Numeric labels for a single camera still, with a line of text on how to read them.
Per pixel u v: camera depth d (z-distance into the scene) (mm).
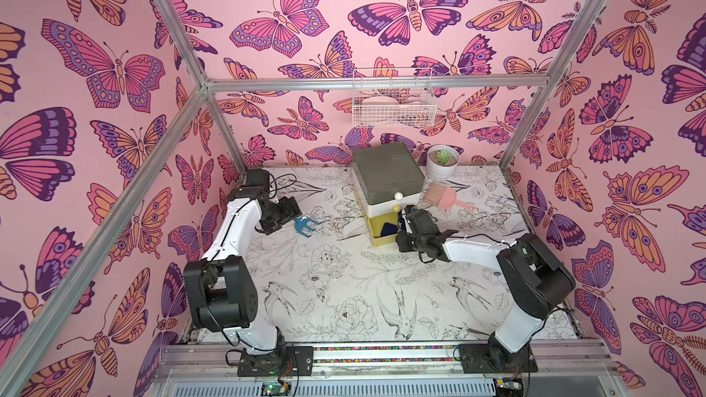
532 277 472
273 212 730
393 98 945
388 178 897
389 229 982
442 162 1091
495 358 652
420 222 744
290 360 728
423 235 730
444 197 1095
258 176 689
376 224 1005
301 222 1030
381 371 730
